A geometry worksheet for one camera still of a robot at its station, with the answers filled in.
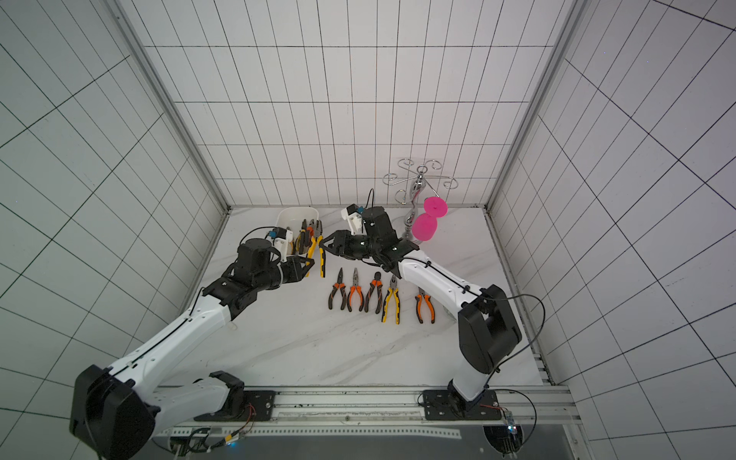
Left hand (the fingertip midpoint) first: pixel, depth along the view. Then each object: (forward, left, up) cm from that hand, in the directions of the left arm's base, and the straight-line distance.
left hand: (310, 267), depth 79 cm
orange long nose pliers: (-1, -33, -18) cm, 38 cm away
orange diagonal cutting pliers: (+4, -19, -17) cm, 26 cm away
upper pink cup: (+17, -37, +8) cm, 41 cm away
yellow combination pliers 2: (+6, -3, +5) cm, 8 cm away
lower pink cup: (+18, -35, -2) cm, 39 cm away
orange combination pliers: (+3, -12, -17) cm, 21 cm away
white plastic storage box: (+34, +15, -17) cm, 41 cm away
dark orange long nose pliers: (+4, -7, -17) cm, 19 cm away
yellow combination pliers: (+2, -25, -17) cm, 30 cm away
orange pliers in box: (+28, +7, -16) cm, 33 cm away
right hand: (+1, -1, +6) cm, 6 cm away
